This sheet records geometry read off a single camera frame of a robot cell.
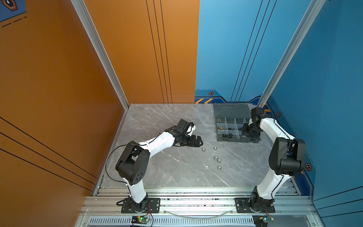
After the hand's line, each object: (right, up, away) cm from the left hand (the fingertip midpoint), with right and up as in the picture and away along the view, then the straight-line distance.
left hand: (198, 141), depth 88 cm
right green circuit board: (+32, -36, -19) cm, 52 cm away
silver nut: (+12, -5, +6) cm, 15 cm away
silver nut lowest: (+13, -16, -3) cm, 21 cm away
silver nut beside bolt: (+4, -6, +6) cm, 10 cm away
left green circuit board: (-31, -37, -18) cm, 51 cm away
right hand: (+32, +4, +6) cm, 33 cm away
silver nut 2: (+11, -11, +1) cm, 16 cm away
